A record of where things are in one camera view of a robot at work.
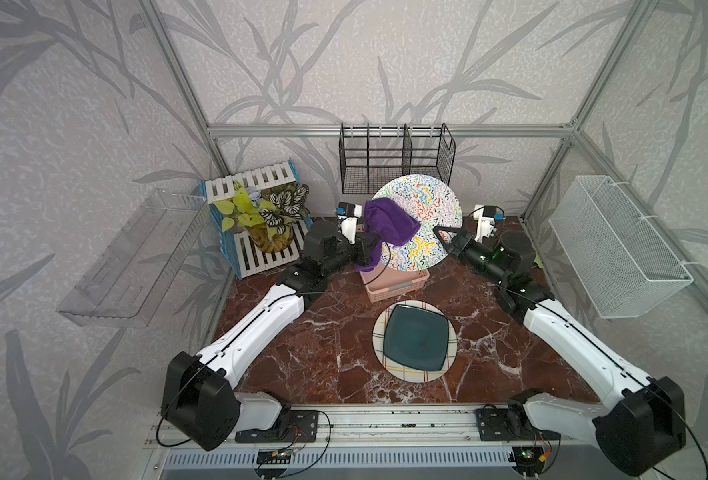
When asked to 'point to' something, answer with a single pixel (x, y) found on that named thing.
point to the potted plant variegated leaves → (269, 214)
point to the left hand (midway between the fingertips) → (378, 236)
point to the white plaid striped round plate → (405, 370)
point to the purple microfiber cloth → (390, 222)
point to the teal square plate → (417, 337)
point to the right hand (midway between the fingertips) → (432, 228)
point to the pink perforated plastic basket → (382, 283)
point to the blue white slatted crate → (244, 257)
